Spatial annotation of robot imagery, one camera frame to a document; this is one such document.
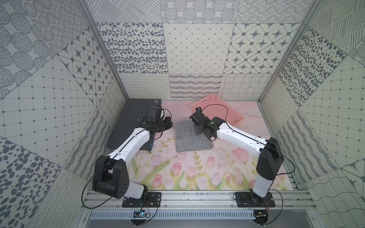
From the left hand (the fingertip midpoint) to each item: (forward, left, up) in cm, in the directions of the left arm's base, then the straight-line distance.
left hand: (169, 118), depth 86 cm
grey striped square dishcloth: (-5, -10, -17) cm, 21 cm away
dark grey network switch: (+10, +31, -12) cm, 35 cm away
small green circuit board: (-47, +12, -19) cm, 52 cm away
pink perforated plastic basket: (-1, -26, +12) cm, 28 cm away
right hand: (-4, -20, -3) cm, 21 cm away
